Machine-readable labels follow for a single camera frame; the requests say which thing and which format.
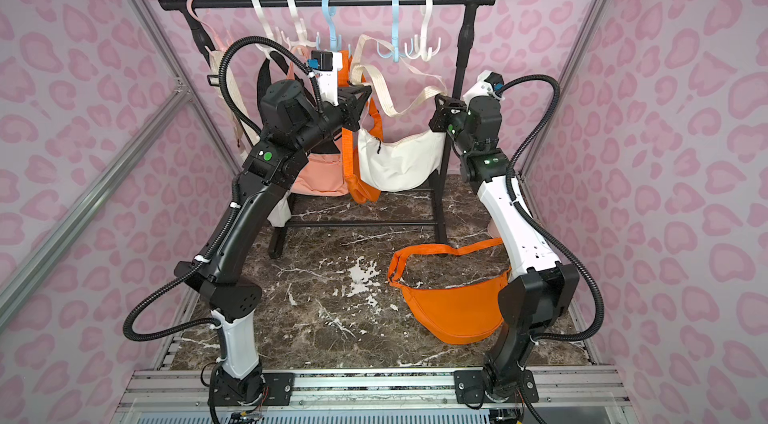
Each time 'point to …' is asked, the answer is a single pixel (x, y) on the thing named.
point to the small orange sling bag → (367, 189)
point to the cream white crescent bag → (389, 160)
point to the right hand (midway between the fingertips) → (437, 95)
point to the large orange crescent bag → (460, 314)
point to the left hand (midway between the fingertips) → (374, 86)
